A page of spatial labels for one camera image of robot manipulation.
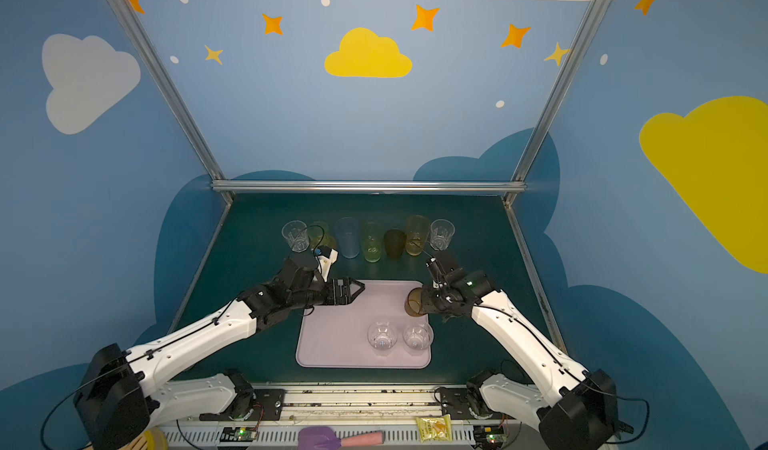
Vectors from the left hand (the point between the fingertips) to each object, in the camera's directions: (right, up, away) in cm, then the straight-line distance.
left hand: (357, 289), depth 77 cm
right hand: (+20, -3, +2) cm, 20 cm away
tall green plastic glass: (+3, +12, +23) cm, 26 cm away
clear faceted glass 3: (-25, +14, +28) cm, 40 cm away
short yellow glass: (-14, +12, +25) cm, 31 cm away
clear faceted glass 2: (+7, -16, +9) cm, 19 cm away
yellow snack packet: (+19, -32, -7) cm, 38 cm away
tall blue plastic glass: (-6, +15, +22) cm, 27 cm away
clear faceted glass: (+17, -16, +8) cm, 24 cm away
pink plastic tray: (-7, -15, +8) cm, 19 cm away
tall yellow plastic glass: (+18, +15, +22) cm, 32 cm away
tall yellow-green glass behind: (-18, +15, +28) cm, 36 cm away
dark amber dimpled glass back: (+11, +11, +24) cm, 29 cm away
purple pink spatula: (-7, -34, -7) cm, 36 cm away
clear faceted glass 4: (+28, +14, +29) cm, 43 cm away
